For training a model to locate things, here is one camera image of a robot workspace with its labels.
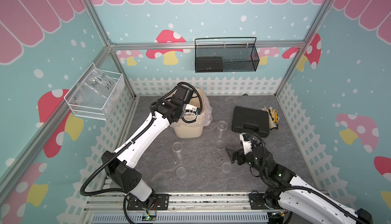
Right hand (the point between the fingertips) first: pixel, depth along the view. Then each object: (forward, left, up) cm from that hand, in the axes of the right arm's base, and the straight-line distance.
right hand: (233, 146), depth 77 cm
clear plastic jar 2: (0, +29, -1) cm, 29 cm away
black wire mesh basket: (+54, -1, +19) cm, 57 cm away
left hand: (+17, +30, +16) cm, 38 cm away
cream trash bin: (+14, +20, -7) cm, 26 cm away
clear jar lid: (-8, +28, -15) cm, 32 cm away
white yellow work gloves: (+27, -34, -14) cm, 46 cm away
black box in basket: (+52, +10, +14) cm, 54 cm away
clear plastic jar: (+17, +3, -6) cm, 18 cm away
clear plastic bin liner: (+12, +14, +9) cm, 21 cm away
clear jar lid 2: (-5, +2, -15) cm, 16 cm away
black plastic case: (+23, -17, -10) cm, 30 cm away
